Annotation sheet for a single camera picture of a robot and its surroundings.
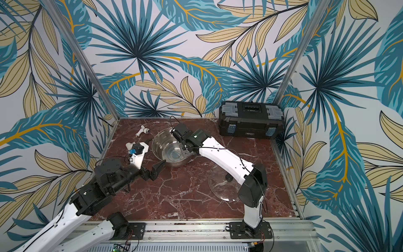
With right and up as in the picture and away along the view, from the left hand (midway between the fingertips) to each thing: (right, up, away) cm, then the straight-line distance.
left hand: (155, 157), depth 65 cm
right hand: (+13, +3, +15) cm, 20 cm away
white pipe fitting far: (-22, +13, +44) cm, 51 cm away
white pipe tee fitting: (-28, +2, +36) cm, 46 cm away
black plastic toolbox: (+49, +19, +32) cm, 62 cm away
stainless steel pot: (-4, +1, +36) cm, 36 cm away
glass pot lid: (+31, -19, +23) cm, 43 cm away
